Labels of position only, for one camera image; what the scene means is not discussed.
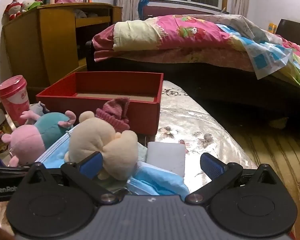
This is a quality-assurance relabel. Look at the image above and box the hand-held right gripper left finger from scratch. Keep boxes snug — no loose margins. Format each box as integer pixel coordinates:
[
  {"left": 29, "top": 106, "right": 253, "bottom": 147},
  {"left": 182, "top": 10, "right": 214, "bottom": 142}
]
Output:
[{"left": 24, "top": 151, "right": 121, "bottom": 205}]

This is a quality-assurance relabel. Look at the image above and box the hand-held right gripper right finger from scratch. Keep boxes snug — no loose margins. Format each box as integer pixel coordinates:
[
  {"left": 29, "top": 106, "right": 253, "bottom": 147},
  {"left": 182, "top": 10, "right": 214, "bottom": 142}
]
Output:
[{"left": 184, "top": 152, "right": 278, "bottom": 205}]

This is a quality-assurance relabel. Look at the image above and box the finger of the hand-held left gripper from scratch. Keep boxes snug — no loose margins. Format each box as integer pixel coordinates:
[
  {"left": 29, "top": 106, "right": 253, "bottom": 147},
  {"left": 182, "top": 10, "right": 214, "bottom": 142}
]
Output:
[{"left": 0, "top": 165, "right": 32, "bottom": 178}]

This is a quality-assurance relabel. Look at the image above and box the beige plush toy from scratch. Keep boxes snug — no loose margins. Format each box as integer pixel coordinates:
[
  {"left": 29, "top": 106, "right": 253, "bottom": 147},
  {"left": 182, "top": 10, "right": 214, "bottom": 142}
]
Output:
[{"left": 64, "top": 111, "right": 139, "bottom": 181}]

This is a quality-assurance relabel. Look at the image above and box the blue face mask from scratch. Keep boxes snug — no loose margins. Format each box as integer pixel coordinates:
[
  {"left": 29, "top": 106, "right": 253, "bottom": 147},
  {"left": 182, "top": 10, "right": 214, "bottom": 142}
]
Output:
[
  {"left": 35, "top": 125, "right": 78, "bottom": 169},
  {"left": 127, "top": 161, "right": 190, "bottom": 197}
]

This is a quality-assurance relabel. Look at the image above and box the pink pig plush teal dress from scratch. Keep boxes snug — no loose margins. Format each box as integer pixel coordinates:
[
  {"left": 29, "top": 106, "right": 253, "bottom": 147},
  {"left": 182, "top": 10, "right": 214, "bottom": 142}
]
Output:
[{"left": 1, "top": 109, "right": 77, "bottom": 167}]

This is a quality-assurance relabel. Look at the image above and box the pink knit hat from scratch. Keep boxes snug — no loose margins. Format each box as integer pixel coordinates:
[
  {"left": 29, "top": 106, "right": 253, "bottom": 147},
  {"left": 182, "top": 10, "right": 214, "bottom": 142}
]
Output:
[{"left": 95, "top": 97, "right": 131, "bottom": 132}]

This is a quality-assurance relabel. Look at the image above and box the red cardboard box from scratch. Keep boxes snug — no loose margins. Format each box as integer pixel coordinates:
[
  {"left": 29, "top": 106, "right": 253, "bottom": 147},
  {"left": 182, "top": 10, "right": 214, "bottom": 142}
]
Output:
[{"left": 36, "top": 72, "right": 164, "bottom": 135}]

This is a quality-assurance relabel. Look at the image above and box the white foam block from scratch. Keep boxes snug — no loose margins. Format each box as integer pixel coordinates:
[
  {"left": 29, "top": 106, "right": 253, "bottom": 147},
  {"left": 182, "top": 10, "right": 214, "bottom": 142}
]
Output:
[{"left": 146, "top": 141, "right": 186, "bottom": 177}]

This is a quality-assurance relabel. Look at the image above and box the floral table cover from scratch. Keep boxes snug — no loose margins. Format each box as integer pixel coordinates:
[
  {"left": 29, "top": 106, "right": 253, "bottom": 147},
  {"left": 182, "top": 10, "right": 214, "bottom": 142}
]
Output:
[{"left": 137, "top": 80, "right": 258, "bottom": 180}]

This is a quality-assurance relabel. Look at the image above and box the pale green cloth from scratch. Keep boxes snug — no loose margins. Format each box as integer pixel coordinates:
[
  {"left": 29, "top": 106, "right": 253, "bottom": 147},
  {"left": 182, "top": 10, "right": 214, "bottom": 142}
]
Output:
[{"left": 137, "top": 142, "right": 148, "bottom": 164}]

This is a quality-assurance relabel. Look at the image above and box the crumpled blue face mask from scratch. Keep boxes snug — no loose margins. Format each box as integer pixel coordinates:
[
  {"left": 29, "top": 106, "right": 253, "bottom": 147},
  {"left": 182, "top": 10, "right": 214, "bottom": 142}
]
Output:
[{"left": 127, "top": 161, "right": 190, "bottom": 197}]

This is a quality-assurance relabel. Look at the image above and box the grey plush toy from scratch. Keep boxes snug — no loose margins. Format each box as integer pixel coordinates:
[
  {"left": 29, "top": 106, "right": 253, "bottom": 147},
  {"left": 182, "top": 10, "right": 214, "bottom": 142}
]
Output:
[{"left": 27, "top": 101, "right": 50, "bottom": 125}]

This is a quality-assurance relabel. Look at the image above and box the red lidded cup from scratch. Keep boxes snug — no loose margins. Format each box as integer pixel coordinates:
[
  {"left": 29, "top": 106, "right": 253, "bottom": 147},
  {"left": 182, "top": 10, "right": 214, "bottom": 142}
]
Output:
[{"left": 0, "top": 75, "right": 31, "bottom": 127}]

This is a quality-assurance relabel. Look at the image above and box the dark wooden bed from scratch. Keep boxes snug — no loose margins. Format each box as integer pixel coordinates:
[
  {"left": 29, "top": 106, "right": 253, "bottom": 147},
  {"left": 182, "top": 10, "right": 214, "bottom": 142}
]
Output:
[{"left": 86, "top": 4, "right": 300, "bottom": 122}]

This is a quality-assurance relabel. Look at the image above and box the blue white printed blanket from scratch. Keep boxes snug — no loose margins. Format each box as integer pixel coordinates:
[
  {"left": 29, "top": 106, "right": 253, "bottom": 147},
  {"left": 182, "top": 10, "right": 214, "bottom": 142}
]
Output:
[{"left": 209, "top": 14, "right": 294, "bottom": 80}]

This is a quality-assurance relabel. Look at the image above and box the wooden desk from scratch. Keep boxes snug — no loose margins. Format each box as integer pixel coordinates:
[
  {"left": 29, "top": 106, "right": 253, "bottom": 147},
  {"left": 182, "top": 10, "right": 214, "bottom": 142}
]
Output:
[{"left": 2, "top": 2, "right": 123, "bottom": 94}]

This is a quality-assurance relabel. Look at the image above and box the pink strawberry print quilt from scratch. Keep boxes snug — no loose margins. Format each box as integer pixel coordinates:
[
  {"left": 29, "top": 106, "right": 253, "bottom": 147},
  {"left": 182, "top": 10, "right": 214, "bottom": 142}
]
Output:
[{"left": 92, "top": 14, "right": 300, "bottom": 91}]

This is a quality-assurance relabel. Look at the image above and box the grey cloth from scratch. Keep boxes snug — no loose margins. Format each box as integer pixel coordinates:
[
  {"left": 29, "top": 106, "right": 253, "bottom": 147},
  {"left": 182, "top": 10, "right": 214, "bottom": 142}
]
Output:
[{"left": 74, "top": 9, "right": 96, "bottom": 19}]

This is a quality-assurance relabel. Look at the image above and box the red santa doll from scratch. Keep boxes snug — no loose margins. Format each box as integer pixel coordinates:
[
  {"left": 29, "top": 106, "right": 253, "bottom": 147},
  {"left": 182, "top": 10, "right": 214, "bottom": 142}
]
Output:
[{"left": 4, "top": 0, "right": 28, "bottom": 21}]

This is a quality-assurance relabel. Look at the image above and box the blue bag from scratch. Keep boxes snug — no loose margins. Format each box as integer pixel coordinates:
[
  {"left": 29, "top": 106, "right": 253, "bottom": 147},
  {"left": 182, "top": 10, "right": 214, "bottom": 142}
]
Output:
[{"left": 138, "top": 0, "right": 151, "bottom": 21}]

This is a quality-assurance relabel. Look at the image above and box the green white plush toy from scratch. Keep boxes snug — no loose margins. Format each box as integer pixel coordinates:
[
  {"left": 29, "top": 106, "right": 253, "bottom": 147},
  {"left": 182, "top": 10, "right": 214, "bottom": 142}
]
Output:
[{"left": 21, "top": 0, "right": 42, "bottom": 13}]

